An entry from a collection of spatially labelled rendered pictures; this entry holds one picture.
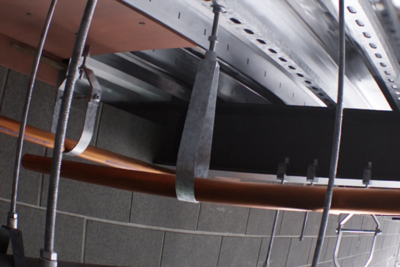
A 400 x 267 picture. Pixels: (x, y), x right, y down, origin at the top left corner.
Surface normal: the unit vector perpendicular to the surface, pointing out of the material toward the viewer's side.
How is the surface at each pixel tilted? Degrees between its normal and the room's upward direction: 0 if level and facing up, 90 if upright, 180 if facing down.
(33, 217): 90
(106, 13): 180
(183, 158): 87
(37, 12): 180
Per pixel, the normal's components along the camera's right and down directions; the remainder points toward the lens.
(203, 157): -0.21, 0.10
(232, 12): -0.15, 0.98
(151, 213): 0.84, 0.05
